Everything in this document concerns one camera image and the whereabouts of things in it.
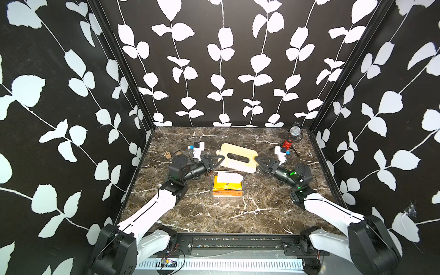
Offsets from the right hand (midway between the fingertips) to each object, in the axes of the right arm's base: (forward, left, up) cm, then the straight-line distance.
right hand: (253, 160), depth 72 cm
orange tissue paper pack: (-4, +9, -19) cm, 22 cm away
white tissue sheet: (+1, +10, -17) cm, 20 cm away
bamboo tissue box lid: (-2, +2, -2) cm, 3 cm away
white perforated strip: (-34, +18, -26) cm, 47 cm away
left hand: (-1, +12, +3) cm, 13 cm away
